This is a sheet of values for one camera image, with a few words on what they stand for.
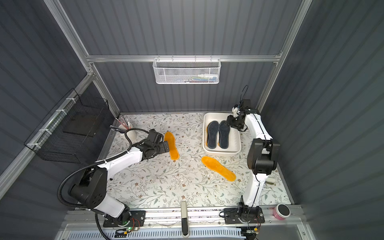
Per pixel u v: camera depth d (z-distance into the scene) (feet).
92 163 1.55
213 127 3.56
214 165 3.01
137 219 2.37
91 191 1.45
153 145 2.35
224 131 3.47
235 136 3.50
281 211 2.32
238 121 2.65
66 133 2.37
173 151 3.30
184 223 2.25
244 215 2.23
